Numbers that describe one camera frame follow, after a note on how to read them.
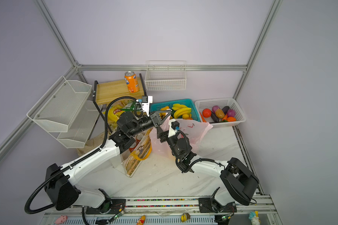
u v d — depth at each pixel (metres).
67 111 0.79
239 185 0.43
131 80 0.75
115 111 0.86
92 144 0.98
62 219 0.69
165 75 0.95
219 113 1.07
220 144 1.01
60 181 0.40
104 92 0.83
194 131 0.81
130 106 0.90
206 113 1.11
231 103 1.15
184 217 0.69
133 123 0.53
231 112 1.09
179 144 0.58
